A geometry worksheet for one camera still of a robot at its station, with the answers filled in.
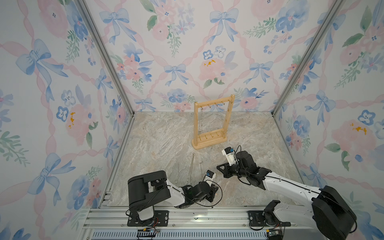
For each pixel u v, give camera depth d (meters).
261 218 0.73
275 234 0.73
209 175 0.75
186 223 0.73
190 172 0.90
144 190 0.47
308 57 0.86
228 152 0.75
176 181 0.86
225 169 0.73
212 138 0.96
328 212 0.41
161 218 0.75
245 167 0.65
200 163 0.93
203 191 0.64
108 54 0.87
